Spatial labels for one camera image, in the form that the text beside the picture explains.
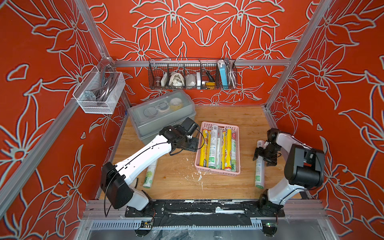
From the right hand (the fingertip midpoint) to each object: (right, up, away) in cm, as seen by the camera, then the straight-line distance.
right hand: (258, 159), depth 88 cm
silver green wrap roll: (-27, +8, -1) cm, 29 cm away
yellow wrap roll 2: (-21, +5, +2) cm, 21 cm away
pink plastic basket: (-11, +19, +9) cm, 24 cm away
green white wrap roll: (-15, +5, +1) cm, 15 cm away
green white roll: (-64, -6, -7) cm, 64 cm away
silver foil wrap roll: (-23, +6, +2) cm, 24 cm away
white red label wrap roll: (-2, -4, -6) cm, 7 cm away
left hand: (-40, +12, -11) cm, 43 cm away
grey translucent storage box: (-55, +32, +9) cm, 64 cm away
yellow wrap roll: (-33, +2, -1) cm, 33 cm away
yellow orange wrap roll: (-19, +5, -3) cm, 20 cm away
